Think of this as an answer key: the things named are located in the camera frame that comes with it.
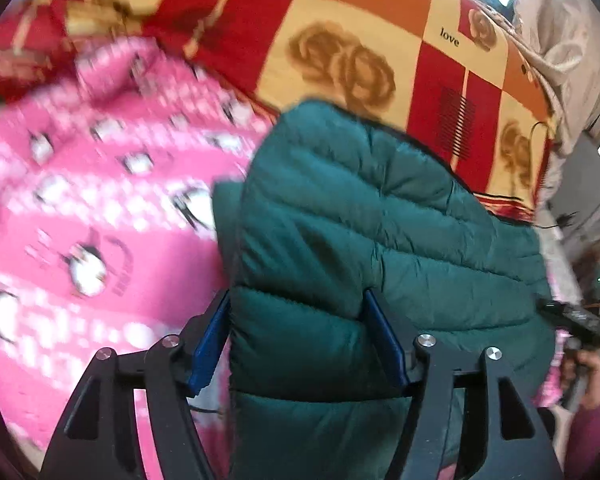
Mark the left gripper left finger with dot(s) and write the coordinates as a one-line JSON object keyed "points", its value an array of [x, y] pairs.
{"points": [[96, 436]]}

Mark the white curtain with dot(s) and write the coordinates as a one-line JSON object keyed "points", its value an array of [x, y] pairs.
{"points": [[562, 40]]}

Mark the dark green puffer jacket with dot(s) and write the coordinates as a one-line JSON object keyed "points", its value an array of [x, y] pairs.
{"points": [[333, 205]]}

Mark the person's right hand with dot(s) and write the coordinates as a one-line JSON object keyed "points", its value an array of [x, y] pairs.
{"points": [[590, 398]]}

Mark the red orange rose blanket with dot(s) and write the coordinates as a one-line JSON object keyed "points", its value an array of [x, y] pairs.
{"points": [[449, 73]]}

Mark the pink penguin bed sheet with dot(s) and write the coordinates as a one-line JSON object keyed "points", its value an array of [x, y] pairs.
{"points": [[107, 235]]}

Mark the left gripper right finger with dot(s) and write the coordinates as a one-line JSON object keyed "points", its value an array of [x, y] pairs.
{"points": [[502, 436]]}

